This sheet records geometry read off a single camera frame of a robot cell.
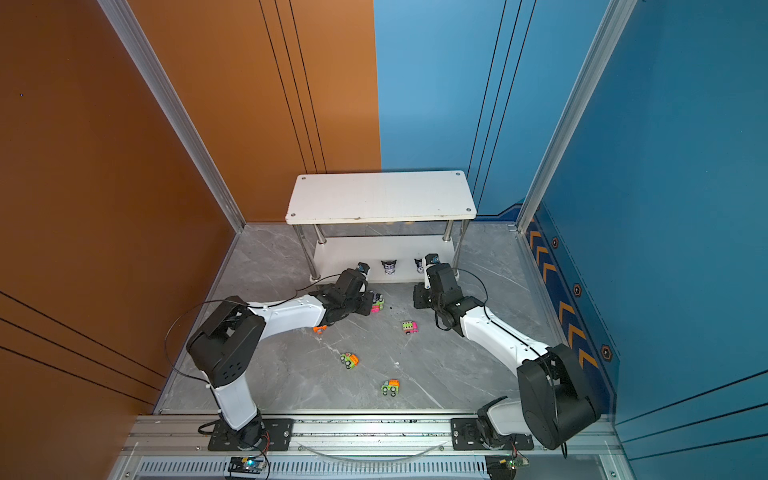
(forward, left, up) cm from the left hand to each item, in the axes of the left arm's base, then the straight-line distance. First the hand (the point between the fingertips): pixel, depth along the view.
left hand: (372, 294), depth 95 cm
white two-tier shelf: (+4, -6, +29) cm, 30 cm away
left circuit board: (-44, +28, -6) cm, 52 cm away
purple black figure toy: (+6, -5, +7) cm, 11 cm away
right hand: (-2, -13, +7) cm, 15 cm away
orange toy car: (-21, +10, +19) cm, 30 cm away
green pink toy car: (-3, -2, -1) cm, 3 cm away
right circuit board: (-44, -34, -5) cm, 56 cm away
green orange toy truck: (-27, -6, -2) cm, 28 cm away
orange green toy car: (-20, +5, -2) cm, 21 cm away
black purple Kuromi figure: (+7, -15, +7) cm, 18 cm away
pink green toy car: (-11, -12, -1) cm, 16 cm away
